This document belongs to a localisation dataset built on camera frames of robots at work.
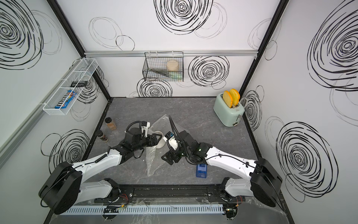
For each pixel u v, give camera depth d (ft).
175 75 3.16
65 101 2.32
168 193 2.46
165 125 3.34
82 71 2.85
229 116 3.02
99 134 2.85
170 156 2.18
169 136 2.19
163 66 2.92
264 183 1.32
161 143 2.73
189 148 1.93
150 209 3.16
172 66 2.94
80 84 2.58
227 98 3.04
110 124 3.15
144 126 2.55
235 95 3.04
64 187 1.34
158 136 2.61
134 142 2.18
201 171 2.53
